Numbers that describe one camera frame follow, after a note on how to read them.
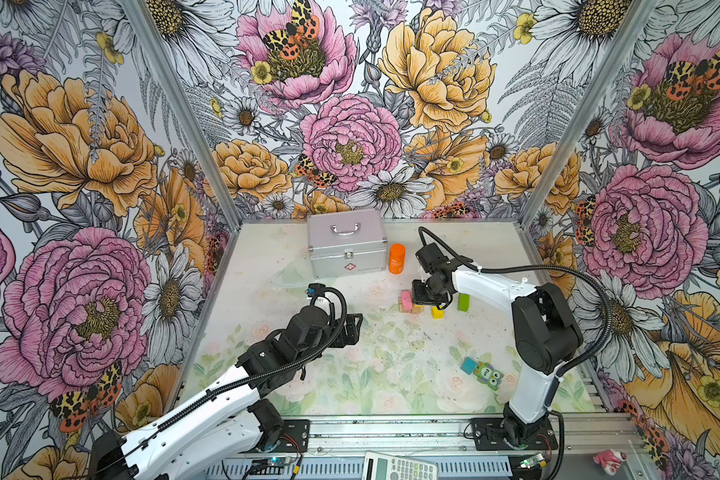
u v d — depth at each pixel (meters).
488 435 0.74
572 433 0.77
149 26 0.73
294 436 0.74
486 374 0.83
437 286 0.72
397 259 1.02
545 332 0.50
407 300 0.94
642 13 0.71
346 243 0.97
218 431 0.57
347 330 0.67
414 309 0.95
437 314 0.96
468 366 0.85
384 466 0.70
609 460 0.68
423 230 0.77
